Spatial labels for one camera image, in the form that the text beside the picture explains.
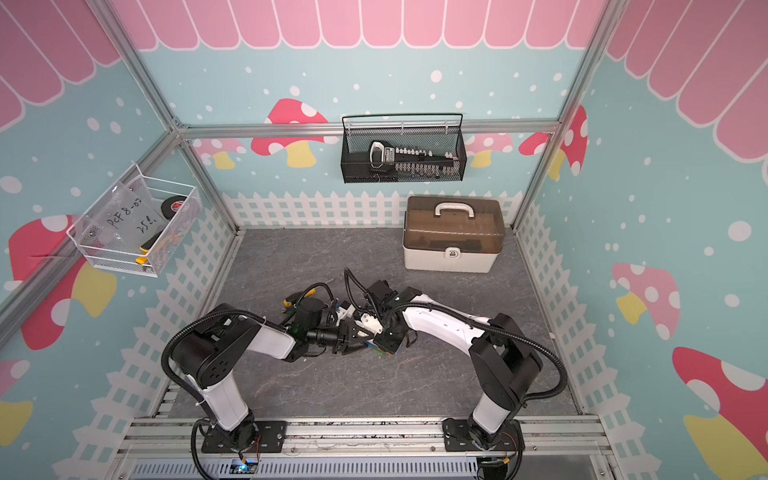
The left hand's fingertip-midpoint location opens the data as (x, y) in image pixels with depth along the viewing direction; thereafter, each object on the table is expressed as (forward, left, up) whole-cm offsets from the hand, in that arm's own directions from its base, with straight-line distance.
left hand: (369, 346), depth 84 cm
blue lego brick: (0, 0, 0) cm, 1 cm away
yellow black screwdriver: (+17, +26, -3) cm, 31 cm away
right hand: (+2, -5, -1) cm, 5 cm away
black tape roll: (+26, +54, +28) cm, 66 cm away
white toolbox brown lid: (+30, -24, +16) cm, 41 cm away
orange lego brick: (-4, -3, +9) cm, 10 cm away
